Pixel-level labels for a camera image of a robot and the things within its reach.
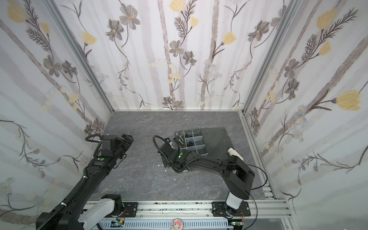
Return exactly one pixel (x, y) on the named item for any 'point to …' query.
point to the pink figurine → (178, 224)
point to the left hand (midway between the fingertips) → (131, 139)
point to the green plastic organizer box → (208, 142)
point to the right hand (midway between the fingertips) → (167, 156)
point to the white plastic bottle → (232, 152)
